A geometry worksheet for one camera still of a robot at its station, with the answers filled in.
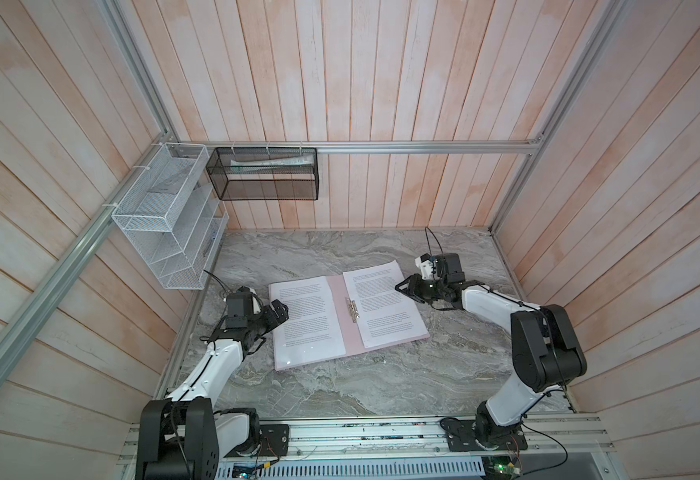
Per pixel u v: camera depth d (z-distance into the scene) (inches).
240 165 35.3
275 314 31.3
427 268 34.7
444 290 28.9
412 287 33.3
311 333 36.2
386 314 37.7
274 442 29.1
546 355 18.6
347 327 36.6
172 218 26.6
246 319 26.4
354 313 38.4
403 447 28.8
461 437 28.8
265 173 35.7
